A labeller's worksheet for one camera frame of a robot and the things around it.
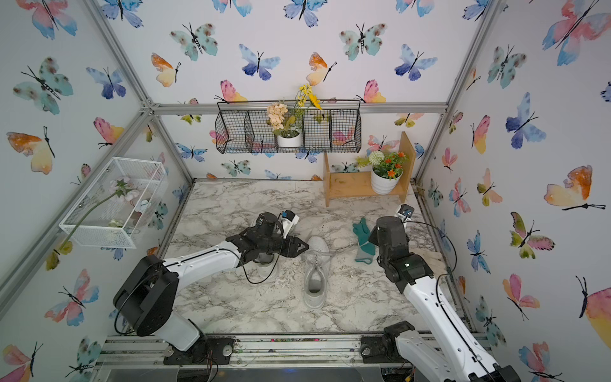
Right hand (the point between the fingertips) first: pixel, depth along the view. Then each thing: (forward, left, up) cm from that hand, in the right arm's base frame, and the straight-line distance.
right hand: (387, 222), depth 76 cm
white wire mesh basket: (-5, +82, +7) cm, 83 cm away
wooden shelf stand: (+33, +5, -17) cm, 38 cm away
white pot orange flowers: (+28, -4, -3) cm, 29 cm away
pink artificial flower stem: (+2, +82, +11) cm, 83 cm away
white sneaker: (-11, +39, -13) cm, 42 cm away
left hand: (-3, +26, -10) cm, 28 cm away
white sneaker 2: (-7, +22, -15) cm, 28 cm away
